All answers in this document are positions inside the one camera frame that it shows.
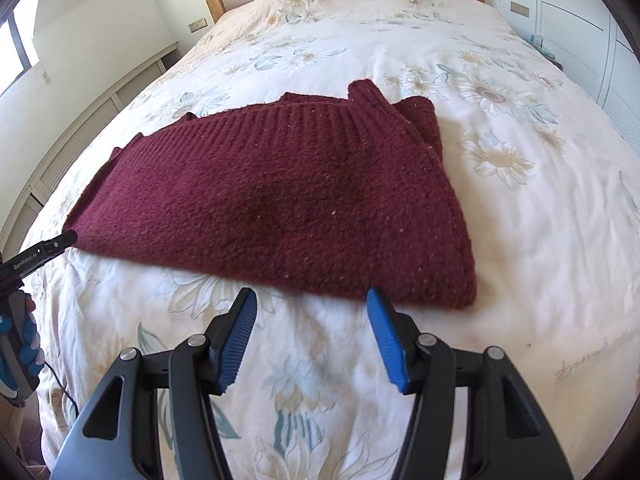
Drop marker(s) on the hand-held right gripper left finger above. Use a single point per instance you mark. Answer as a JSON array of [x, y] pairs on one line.
[[235, 345]]

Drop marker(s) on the white sliding-door wardrobe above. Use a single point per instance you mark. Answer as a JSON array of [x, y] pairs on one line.
[[595, 35]]

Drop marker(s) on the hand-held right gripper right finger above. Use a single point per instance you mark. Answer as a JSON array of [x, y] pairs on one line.
[[387, 340]]

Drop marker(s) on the wooden nightstand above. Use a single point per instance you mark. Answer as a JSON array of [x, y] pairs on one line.
[[552, 57]]

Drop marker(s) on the wall switch plate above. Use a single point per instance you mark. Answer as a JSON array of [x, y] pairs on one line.
[[197, 25], [519, 8]]

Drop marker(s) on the small bluish object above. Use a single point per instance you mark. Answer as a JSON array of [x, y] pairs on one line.
[[536, 38]]

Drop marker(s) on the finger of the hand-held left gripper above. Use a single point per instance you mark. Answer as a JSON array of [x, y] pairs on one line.
[[60, 242]]

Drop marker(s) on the person's left hand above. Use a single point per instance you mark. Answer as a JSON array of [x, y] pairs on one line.
[[31, 340]]

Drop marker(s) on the maroon knitted sweater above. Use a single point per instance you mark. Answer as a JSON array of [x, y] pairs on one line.
[[280, 200]]

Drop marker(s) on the dark-framed window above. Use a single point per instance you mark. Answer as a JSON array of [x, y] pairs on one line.
[[15, 45]]

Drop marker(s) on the bed with floral duvet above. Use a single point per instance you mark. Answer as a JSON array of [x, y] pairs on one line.
[[525, 260]]

